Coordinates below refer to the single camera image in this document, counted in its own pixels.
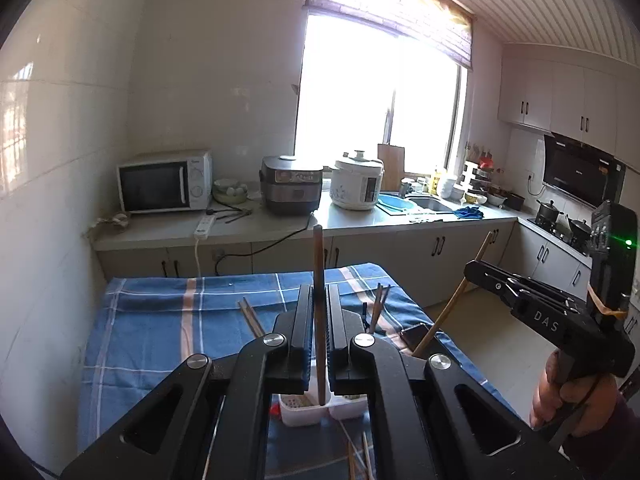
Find wooden cutting board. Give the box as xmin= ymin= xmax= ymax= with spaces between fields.
xmin=376 ymin=143 xmax=407 ymax=192

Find garlic bulbs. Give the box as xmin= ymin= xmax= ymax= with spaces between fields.
xmin=97 ymin=212 xmax=131 ymax=234

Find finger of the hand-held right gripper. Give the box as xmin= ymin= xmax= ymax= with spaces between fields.
xmin=463 ymin=259 xmax=577 ymax=312

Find black range hood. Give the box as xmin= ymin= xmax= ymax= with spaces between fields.
xmin=542 ymin=132 xmax=627 ymax=209

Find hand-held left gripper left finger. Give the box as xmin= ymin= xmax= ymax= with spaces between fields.
xmin=60 ymin=284 xmax=316 ymax=480

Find bowl of eggs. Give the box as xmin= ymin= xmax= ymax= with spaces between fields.
xmin=212 ymin=178 xmax=249 ymax=206

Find white plastic utensil holder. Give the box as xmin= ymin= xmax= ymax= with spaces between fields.
xmin=277 ymin=390 xmax=371 ymax=427

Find white base cabinets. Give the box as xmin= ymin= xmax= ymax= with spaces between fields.
xmin=95 ymin=217 xmax=596 ymax=311

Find white wall cabinets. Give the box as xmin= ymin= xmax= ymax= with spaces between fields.
xmin=497 ymin=55 xmax=640 ymax=168

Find black power cable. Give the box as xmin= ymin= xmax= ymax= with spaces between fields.
xmin=214 ymin=214 xmax=321 ymax=277

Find dark rice cooker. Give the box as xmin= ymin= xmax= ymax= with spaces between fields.
xmin=259 ymin=155 xmax=325 ymax=216

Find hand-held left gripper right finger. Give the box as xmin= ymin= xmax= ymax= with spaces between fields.
xmin=326 ymin=284 xmax=583 ymax=480

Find white spice rack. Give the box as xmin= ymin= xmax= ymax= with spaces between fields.
xmin=460 ymin=157 xmax=494 ymax=196

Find blue plaid tablecloth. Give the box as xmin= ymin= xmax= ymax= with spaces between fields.
xmin=77 ymin=261 xmax=511 ymax=480

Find dark brown chopstick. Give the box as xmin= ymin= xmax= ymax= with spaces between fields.
xmin=312 ymin=225 xmax=327 ymax=406

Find dark phone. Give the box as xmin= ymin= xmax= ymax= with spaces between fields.
xmin=400 ymin=323 xmax=451 ymax=356

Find bamboo window blind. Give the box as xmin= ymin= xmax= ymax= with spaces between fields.
xmin=302 ymin=0 xmax=475 ymax=71

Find steel kitchen sink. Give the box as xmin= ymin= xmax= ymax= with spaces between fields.
xmin=407 ymin=195 xmax=459 ymax=214

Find teal plastic tray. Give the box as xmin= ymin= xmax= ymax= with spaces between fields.
xmin=376 ymin=195 xmax=416 ymax=214

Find white rice cooker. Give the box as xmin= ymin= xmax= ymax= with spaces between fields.
xmin=329 ymin=149 xmax=385 ymax=211

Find kitchen window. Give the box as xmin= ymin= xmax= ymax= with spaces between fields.
xmin=295 ymin=10 xmax=468 ymax=177

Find person's right hand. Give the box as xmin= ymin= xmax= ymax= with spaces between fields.
xmin=530 ymin=347 xmax=626 ymax=436

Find light wooden chopstick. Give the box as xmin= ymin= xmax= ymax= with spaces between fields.
xmin=412 ymin=231 xmax=493 ymax=358

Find black cooking pot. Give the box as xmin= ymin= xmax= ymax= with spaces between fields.
xmin=566 ymin=215 xmax=594 ymax=242
xmin=536 ymin=200 xmax=564 ymax=224

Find white microwave oven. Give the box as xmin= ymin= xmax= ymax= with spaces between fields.
xmin=116 ymin=149 xmax=214 ymax=214

